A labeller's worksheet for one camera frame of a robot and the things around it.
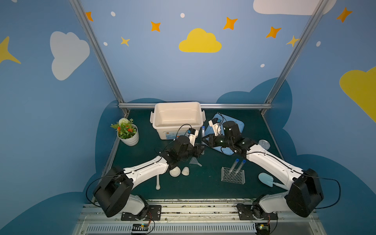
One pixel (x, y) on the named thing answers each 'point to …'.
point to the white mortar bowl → (175, 172)
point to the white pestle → (158, 186)
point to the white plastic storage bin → (171, 119)
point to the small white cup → (185, 171)
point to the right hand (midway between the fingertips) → (203, 137)
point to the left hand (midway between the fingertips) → (205, 144)
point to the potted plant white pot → (131, 141)
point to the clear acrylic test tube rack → (232, 176)
